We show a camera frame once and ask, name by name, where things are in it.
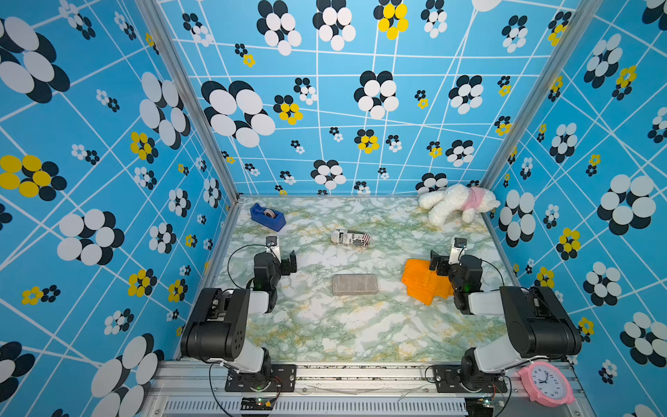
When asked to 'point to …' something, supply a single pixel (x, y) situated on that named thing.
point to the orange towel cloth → (423, 284)
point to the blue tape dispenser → (267, 217)
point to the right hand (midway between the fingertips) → (450, 251)
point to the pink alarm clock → (547, 384)
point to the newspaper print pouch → (350, 237)
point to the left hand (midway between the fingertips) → (283, 249)
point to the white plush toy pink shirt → (460, 200)
